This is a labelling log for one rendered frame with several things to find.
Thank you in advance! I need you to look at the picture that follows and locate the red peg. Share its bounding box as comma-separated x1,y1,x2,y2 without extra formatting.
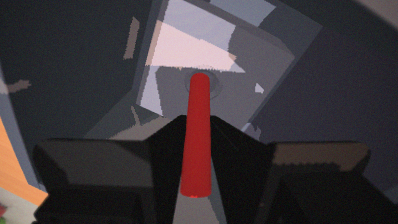
180,73,212,198

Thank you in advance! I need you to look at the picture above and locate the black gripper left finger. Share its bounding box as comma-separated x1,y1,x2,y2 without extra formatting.
32,115,187,224

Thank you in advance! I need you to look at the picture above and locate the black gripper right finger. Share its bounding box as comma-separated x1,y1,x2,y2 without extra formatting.
210,115,371,224

